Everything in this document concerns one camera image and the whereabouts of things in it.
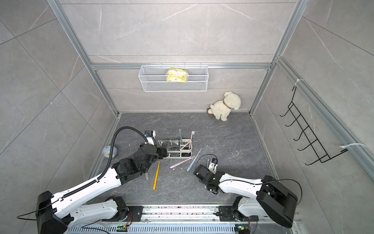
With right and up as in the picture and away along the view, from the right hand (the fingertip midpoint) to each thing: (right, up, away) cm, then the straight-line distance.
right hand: (205, 176), depth 87 cm
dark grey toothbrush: (-16, +23, +17) cm, 33 cm away
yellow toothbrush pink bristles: (-29, +1, -1) cm, 29 cm away
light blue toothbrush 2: (+2, +7, +5) cm, 9 cm away
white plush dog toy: (+16, +44, +23) cm, 52 cm away
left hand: (-24, +23, -12) cm, 35 cm away
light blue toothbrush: (-7, +8, +6) cm, 12 cm away
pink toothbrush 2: (-7, +27, -1) cm, 28 cm away
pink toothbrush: (-7, +10, +7) cm, 14 cm away
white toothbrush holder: (-17, +15, +9) cm, 25 cm away
